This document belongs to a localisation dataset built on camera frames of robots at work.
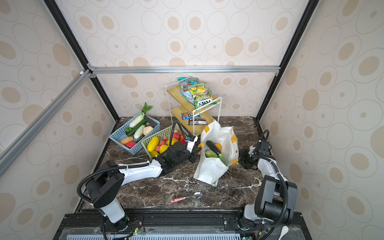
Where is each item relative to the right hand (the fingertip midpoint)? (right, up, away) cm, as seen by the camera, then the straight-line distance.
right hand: (237, 155), depth 90 cm
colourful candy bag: (-32, +44, 0) cm, 54 cm away
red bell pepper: (-68, +6, +8) cm, 69 cm away
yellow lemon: (-46, +4, +5) cm, 47 cm away
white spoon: (+17, -33, -18) cm, 42 cm away
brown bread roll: (-72, +8, +10) cm, 74 cm away
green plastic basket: (-47, +13, +16) cm, 51 cm away
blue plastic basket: (-79, +13, +15) cm, 81 cm away
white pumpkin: (-59, +16, +13) cm, 62 cm away
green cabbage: (-17, +1, 0) cm, 17 cm away
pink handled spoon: (-25, -20, -10) cm, 33 cm away
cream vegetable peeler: (+10, -16, -2) cm, 19 cm away
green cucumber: (-70, +14, +15) cm, 73 cm away
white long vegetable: (-66, +14, +16) cm, 69 cm away
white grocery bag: (-17, -7, -8) cm, 20 cm away
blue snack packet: (-31, +25, +9) cm, 41 cm away
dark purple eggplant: (-14, +4, +3) cm, 15 cm away
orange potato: (-10, +5, +8) cm, 14 cm away
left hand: (-20, +6, -9) cm, 23 cm away
